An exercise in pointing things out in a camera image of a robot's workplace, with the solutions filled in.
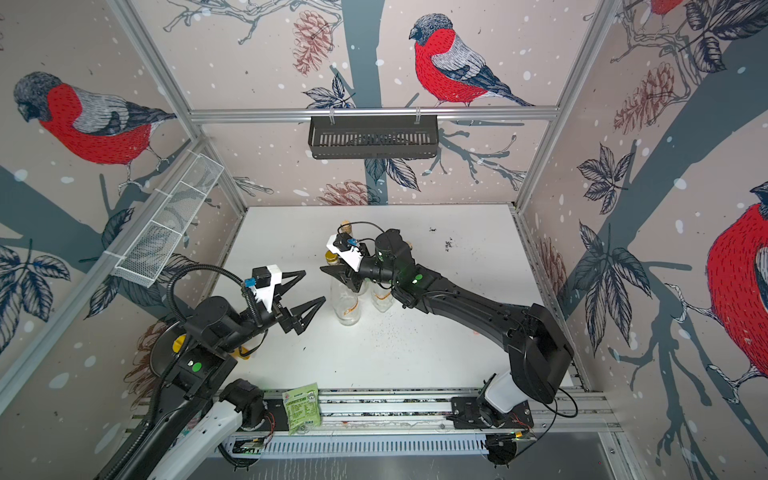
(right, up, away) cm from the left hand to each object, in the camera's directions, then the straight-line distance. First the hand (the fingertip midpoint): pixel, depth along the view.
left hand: (315, 282), depth 64 cm
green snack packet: (-6, -34, +10) cm, 36 cm away
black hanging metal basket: (+10, +46, +43) cm, 63 cm away
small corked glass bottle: (+14, -8, +20) cm, 26 cm away
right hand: (+2, +5, +7) cm, 9 cm away
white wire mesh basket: (-51, +5, +16) cm, 53 cm away
